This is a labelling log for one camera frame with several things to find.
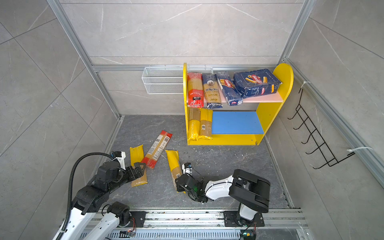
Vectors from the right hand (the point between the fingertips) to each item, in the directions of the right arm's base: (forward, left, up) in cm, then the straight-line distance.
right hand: (175, 180), depth 85 cm
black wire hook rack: (-2, -67, +30) cm, 73 cm away
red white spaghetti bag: (+21, +14, +1) cm, 25 cm away
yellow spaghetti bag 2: (+15, +3, +1) cm, 15 cm away
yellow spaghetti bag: (+30, -19, +15) cm, 39 cm away
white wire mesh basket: (+58, +6, +29) cm, 65 cm away
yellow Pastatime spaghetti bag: (+29, -11, +16) cm, 35 cm away
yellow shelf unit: (+33, -38, +10) cm, 52 cm away
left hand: (+2, +17, +18) cm, 24 cm away
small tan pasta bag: (+18, +27, +1) cm, 32 cm away
